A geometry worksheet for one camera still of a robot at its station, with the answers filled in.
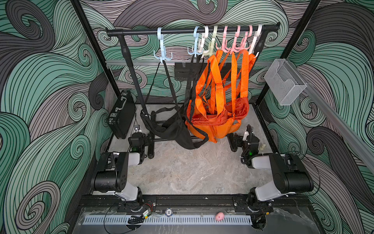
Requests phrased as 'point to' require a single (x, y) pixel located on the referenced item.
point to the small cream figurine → (261, 147)
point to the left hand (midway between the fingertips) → (141, 133)
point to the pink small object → (219, 216)
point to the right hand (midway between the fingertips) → (242, 134)
